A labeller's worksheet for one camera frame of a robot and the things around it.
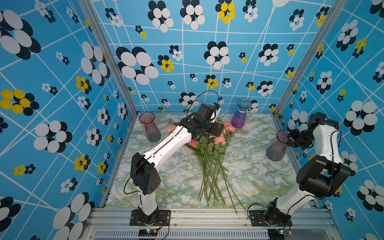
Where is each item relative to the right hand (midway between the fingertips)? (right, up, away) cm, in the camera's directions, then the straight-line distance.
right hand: (289, 141), depth 82 cm
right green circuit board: (-15, -42, -13) cm, 46 cm away
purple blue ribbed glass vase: (-22, +13, +22) cm, 34 cm away
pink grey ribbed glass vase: (-81, +4, +14) cm, 82 cm away
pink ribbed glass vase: (-4, -7, +6) cm, 10 cm away
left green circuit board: (-76, -43, -10) cm, 88 cm away
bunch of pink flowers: (-40, -23, +3) cm, 47 cm away
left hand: (-41, +10, -3) cm, 42 cm away
